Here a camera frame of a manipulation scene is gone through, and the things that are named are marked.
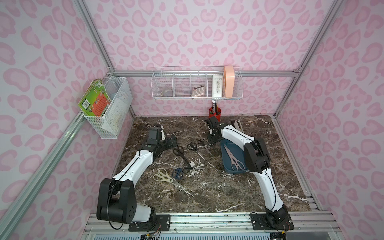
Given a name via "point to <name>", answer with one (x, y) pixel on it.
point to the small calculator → (198, 91)
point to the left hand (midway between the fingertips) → (171, 138)
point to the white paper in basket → (115, 116)
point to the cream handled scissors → (163, 176)
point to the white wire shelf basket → (205, 82)
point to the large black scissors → (180, 151)
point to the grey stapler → (237, 124)
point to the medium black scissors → (193, 146)
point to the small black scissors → (201, 141)
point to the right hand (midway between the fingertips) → (211, 138)
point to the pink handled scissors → (235, 164)
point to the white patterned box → (217, 86)
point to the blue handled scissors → (178, 173)
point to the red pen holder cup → (215, 111)
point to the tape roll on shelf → (166, 92)
